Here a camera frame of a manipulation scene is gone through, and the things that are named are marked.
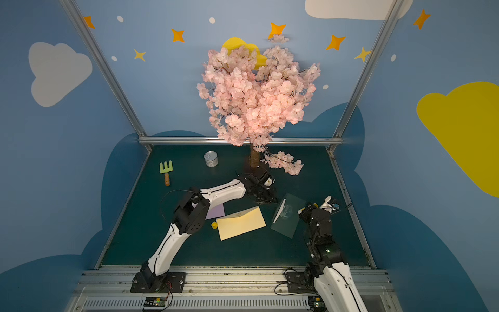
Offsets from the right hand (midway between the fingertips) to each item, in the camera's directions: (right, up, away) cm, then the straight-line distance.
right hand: (312, 201), depth 81 cm
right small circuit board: (-1, -38, -7) cm, 39 cm away
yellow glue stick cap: (-43, -12, +7) cm, 45 cm away
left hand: (-12, -1, +12) cm, 17 cm away
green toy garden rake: (-75, +13, +30) cm, 82 cm away
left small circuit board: (-63, -36, -9) cm, 73 cm away
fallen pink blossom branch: (-13, +18, +3) cm, 22 cm away
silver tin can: (-49, +19, +30) cm, 61 cm away
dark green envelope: (-9, -12, +12) cm, 19 cm away
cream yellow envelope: (-31, -12, +10) cm, 35 cm away
